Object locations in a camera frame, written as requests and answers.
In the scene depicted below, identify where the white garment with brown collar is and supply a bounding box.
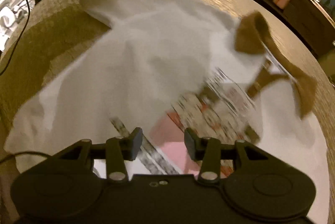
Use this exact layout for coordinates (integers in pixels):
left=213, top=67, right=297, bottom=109
left=5, top=0, right=329, bottom=223

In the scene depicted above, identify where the white clothes pile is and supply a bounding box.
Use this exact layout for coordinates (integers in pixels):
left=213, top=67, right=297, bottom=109
left=1, top=0, right=41, bottom=52

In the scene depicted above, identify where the lace patterned tablecloth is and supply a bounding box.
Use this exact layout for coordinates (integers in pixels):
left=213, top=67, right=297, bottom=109
left=0, top=0, right=335, bottom=224

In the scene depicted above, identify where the black cable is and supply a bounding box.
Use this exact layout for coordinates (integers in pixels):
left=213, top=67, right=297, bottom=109
left=0, top=0, right=32, bottom=76

